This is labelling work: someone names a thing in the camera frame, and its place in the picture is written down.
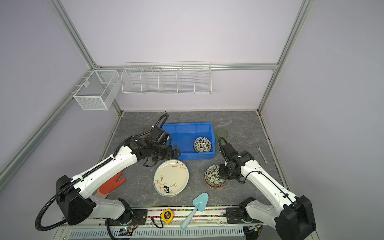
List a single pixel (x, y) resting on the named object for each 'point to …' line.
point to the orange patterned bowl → (214, 187)
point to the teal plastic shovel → (201, 201)
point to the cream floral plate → (171, 177)
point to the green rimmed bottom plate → (170, 187)
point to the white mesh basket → (98, 90)
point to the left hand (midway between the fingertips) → (173, 158)
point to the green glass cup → (221, 133)
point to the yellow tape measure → (167, 215)
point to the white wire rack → (166, 77)
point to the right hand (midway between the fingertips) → (225, 176)
